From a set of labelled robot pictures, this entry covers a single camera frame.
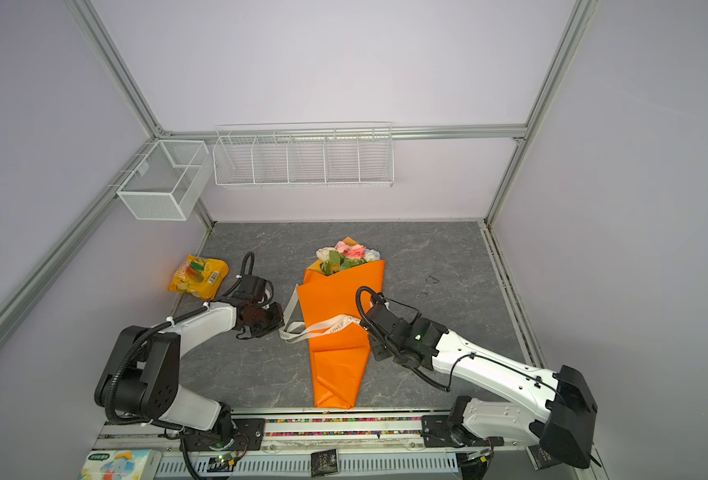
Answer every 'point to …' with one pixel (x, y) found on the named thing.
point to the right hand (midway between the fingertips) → (381, 338)
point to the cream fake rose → (324, 253)
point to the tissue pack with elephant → (121, 464)
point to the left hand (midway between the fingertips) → (285, 324)
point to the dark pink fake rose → (354, 253)
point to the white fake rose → (371, 255)
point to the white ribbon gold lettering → (326, 327)
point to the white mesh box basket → (169, 182)
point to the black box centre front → (324, 462)
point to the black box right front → (539, 458)
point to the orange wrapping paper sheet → (338, 359)
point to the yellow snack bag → (199, 276)
